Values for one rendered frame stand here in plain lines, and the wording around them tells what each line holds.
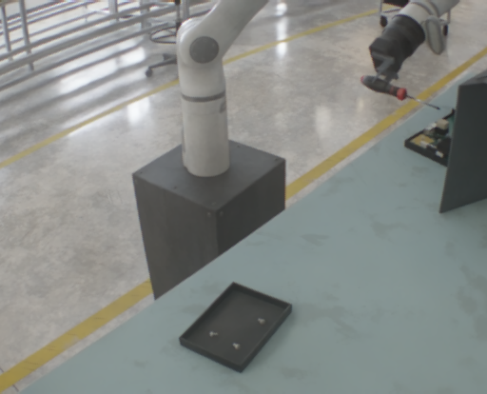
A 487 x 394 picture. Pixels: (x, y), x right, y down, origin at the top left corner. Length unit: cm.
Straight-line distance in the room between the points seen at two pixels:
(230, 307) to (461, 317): 28
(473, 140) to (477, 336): 29
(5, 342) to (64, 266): 49
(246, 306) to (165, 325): 10
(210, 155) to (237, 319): 57
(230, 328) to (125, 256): 175
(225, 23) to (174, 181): 36
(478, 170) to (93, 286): 171
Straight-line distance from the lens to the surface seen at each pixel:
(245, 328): 62
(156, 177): 118
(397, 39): 103
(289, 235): 75
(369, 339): 62
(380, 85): 97
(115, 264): 231
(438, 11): 113
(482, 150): 82
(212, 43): 103
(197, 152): 114
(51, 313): 216
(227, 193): 111
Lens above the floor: 146
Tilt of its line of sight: 33 degrees down
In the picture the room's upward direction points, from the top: 2 degrees counter-clockwise
